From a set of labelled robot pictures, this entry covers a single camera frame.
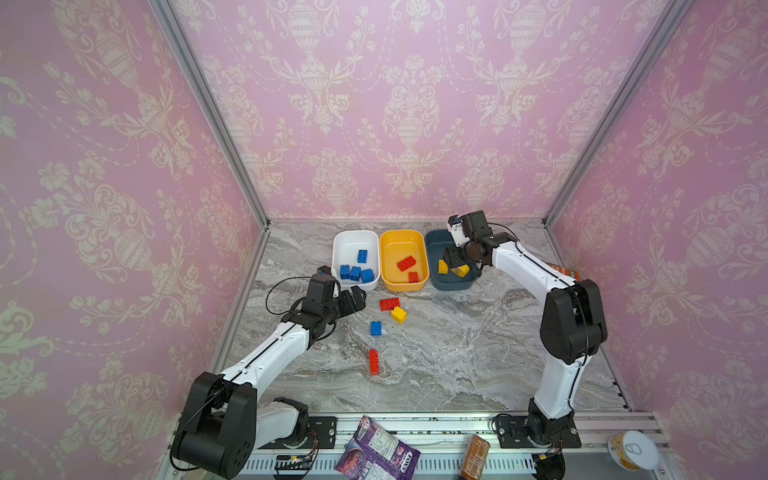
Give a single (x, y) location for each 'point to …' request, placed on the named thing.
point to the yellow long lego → (462, 271)
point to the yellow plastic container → (395, 245)
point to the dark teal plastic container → (437, 241)
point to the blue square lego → (345, 271)
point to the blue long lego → (362, 256)
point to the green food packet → (576, 275)
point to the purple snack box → (377, 453)
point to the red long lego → (406, 264)
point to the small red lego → (413, 277)
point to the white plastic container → (345, 247)
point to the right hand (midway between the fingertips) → (456, 252)
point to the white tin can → (633, 450)
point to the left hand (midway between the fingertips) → (356, 298)
